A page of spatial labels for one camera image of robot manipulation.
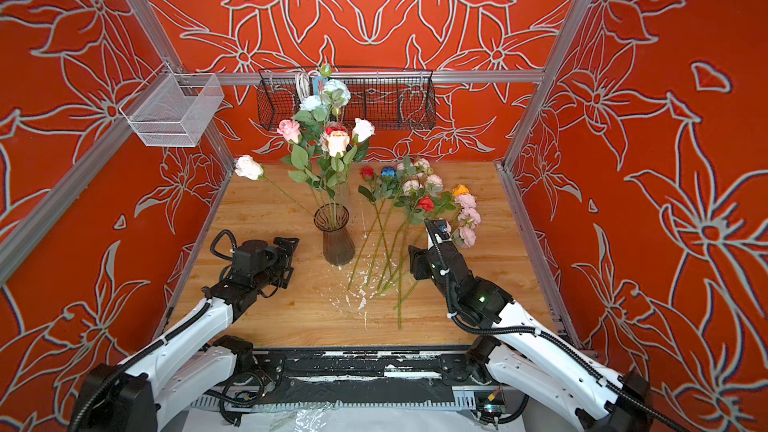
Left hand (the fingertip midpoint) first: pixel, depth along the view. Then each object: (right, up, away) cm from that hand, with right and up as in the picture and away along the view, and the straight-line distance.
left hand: (299, 248), depth 84 cm
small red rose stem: (+19, +23, +26) cm, 40 cm away
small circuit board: (+50, -35, -16) cm, 63 cm away
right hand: (+32, +3, -9) cm, 34 cm away
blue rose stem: (+27, +23, +26) cm, 44 cm away
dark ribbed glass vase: (+10, +9, -2) cm, 14 cm away
